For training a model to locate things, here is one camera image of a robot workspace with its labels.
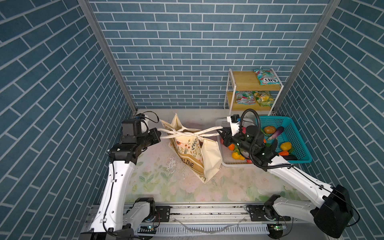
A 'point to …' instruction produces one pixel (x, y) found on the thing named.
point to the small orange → (231, 147)
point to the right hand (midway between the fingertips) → (218, 126)
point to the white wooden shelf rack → (247, 80)
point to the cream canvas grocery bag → (197, 155)
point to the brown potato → (269, 129)
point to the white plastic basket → (225, 157)
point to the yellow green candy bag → (264, 98)
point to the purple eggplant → (279, 130)
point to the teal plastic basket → (299, 153)
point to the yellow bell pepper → (285, 146)
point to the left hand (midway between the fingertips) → (159, 131)
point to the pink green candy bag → (245, 97)
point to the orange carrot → (284, 153)
